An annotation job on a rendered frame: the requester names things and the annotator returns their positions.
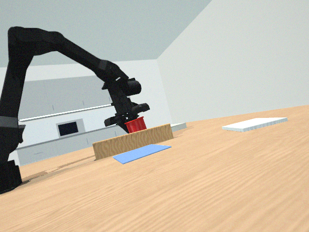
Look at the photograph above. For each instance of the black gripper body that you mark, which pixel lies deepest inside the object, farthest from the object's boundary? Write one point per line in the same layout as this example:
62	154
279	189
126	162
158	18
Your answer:
122	107

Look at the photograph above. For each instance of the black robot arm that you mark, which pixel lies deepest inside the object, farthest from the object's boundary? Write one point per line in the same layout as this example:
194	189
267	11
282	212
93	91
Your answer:
23	44

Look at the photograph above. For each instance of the wooden plank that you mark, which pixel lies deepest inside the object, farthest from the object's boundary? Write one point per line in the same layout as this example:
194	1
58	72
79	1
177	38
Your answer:
131	141

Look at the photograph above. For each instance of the white flat pad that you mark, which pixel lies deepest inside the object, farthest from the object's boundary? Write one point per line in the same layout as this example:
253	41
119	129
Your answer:
254	124

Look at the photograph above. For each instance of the red cup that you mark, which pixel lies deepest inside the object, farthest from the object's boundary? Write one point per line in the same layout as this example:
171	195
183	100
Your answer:
136	125

